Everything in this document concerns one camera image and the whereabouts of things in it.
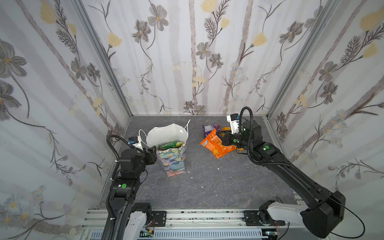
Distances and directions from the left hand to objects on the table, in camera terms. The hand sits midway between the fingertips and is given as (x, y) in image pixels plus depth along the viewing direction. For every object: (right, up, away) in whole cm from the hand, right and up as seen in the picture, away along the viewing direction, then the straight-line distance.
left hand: (149, 143), depth 72 cm
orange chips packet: (+33, 0, +3) cm, 33 cm away
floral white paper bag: (+11, -10, +6) cm, 16 cm away
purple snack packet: (+32, +7, +42) cm, 53 cm away
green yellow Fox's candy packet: (+9, -2, +14) cm, 16 cm away
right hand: (+33, +7, -2) cm, 33 cm away
